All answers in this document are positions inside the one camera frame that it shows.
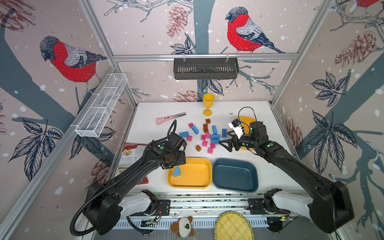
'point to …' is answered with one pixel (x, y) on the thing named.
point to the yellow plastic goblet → (208, 99)
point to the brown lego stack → (205, 127)
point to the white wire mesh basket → (91, 123)
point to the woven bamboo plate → (232, 225)
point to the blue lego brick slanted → (176, 172)
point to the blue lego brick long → (195, 129)
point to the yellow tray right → (245, 122)
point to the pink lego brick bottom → (210, 150)
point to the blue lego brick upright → (214, 129)
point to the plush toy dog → (183, 227)
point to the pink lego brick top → (190, 125)
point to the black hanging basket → (206, 69)
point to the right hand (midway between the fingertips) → (223, 138)
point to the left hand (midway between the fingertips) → (180, 161)
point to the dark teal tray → (235, 175)
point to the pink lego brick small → (212, 145)
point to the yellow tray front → (196, 173)
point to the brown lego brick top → (208, 121)
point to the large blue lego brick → (215, 138)
